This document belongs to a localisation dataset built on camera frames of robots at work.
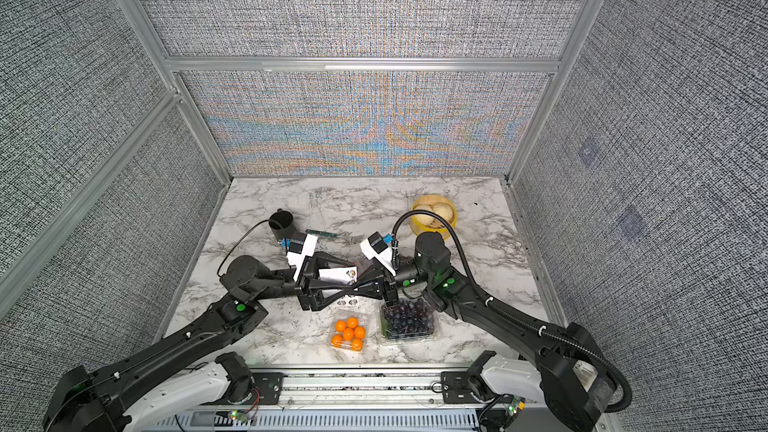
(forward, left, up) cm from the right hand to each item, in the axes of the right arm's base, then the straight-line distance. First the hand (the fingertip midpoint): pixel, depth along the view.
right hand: (349, 288), depth 61 cm
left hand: (0, -1, +4) cm, 4 cm away
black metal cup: (+30, +26, -21) cm, 45 cm away
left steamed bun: (+13, -16, +6) cm, 22 cm away
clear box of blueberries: (0, -14, -22) cm, 26 cm away
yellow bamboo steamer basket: (+33, -26, -27) cm, 50 cm away
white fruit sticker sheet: (+1, +1, +3) cm, 4 cm away
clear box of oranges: (-1, +3, -26) cm, 26 cm away
